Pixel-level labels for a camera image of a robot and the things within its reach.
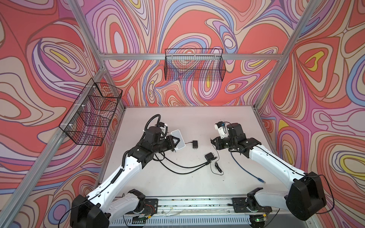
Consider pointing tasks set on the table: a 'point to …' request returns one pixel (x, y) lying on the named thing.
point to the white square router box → (177, 134)
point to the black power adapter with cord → (211, 156)
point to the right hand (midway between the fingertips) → (213, 145)
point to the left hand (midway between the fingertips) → (180, 139)
